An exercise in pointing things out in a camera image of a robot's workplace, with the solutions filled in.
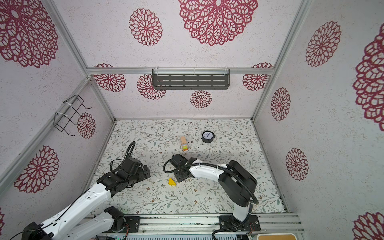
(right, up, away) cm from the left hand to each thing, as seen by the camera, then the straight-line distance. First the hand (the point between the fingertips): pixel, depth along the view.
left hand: (143, 176), depth 82 cm
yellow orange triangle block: (+15, -5, +5) cm, 17 cm away
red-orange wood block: (+23, +12, +19) cm, 32 cm away
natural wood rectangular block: (+22, +19, +15) cm, 32 cm away
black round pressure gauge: (+39, +21, +24) cm, 50 cm away
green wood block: (+23, +14, +16) cm, 31 cm away
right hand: (+20, 0, +7) cm, 21 cm away
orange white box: (+64, -22, -16) cm, 70 cm away
